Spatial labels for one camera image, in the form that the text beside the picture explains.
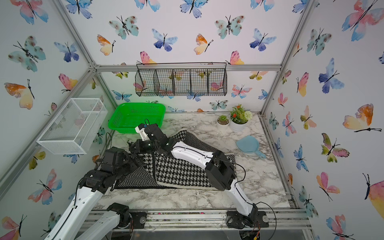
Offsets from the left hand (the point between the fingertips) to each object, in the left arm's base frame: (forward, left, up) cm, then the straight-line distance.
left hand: (139, 161), depth 77 cm
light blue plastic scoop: (+21, -67, -19) cm, 73 cm away
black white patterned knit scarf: (-2, -11, -8) cm, 14 cm away
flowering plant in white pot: (+29, -57, -1) cm, 64 cm away
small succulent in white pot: (+32, -48, -8) cm, 58 cm away
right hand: (+2, +4, +8) cm, 9 cm away
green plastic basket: (+47, +24, -15) cm, 55 cm away
